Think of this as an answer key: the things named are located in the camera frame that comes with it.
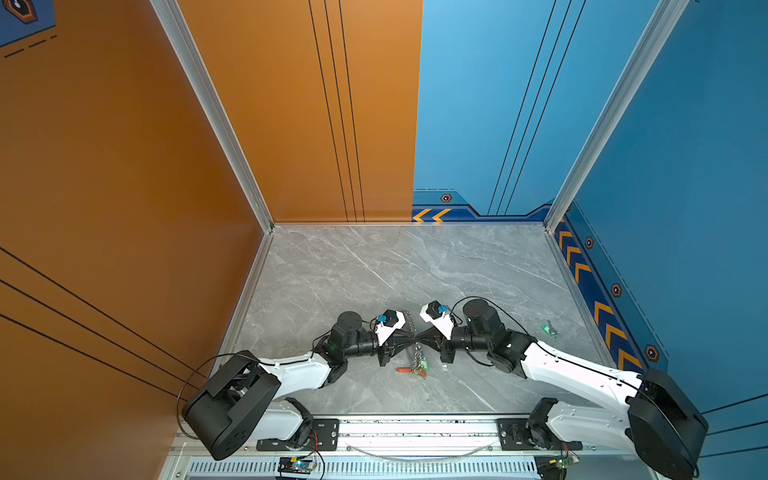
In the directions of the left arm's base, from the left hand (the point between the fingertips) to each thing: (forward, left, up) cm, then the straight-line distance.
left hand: (412, 337), depth 78 cm
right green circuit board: (-26, -34, -13) cm, 45 cm away
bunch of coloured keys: (-6, -2, -5) cm, 8 cm away
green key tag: (+8, -42, -11) cm, 44 cm away
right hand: (-1, -1, +1) cm, 2 cm away
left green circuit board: (-27, +28, -13) cm, 41 cm away
